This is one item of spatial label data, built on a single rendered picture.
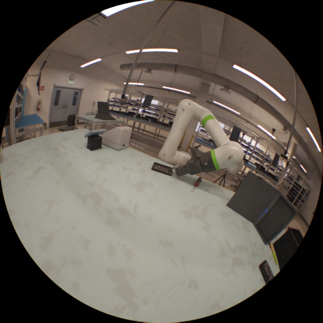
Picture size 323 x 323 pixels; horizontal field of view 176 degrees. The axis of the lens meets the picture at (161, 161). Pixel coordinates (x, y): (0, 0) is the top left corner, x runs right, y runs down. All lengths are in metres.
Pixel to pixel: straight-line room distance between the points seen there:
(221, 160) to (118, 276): 0.48
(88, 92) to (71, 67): 2.02
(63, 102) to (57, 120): 0.95
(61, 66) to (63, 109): 2.31
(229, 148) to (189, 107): 0.38
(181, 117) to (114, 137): 0.44
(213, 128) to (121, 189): 0.59
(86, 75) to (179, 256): 7.10
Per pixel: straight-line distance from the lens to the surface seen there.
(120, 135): 0.65
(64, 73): 6.51
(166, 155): 0.77
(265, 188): 0.56
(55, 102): 6.36
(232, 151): 0.43
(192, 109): 0.70
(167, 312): 0.29
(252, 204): 0.58
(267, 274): 0.51
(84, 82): 6.94
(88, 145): 0.67
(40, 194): 0.42
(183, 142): 4.50
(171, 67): 4.21
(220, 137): 0.63
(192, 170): 0.49
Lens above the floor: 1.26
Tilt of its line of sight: 23 degrees down
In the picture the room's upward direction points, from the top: 18 degrees clockwise
